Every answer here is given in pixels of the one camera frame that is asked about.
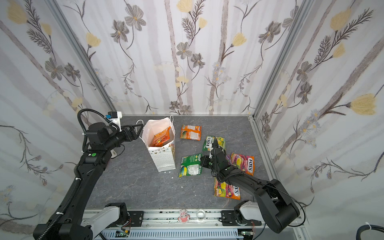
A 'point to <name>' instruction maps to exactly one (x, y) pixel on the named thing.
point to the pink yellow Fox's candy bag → (223, 189)
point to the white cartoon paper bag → (164, 156)
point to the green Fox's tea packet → (190, 165)
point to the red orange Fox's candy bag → (245, 163)
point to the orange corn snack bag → (166, 132)
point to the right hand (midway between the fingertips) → (196, 155)
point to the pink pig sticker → (184, 217)
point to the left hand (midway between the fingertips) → (135, 121)
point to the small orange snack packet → (191, 132)
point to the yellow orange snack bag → (158, 140)
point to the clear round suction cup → (200, 215)
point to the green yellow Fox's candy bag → (208, 142)
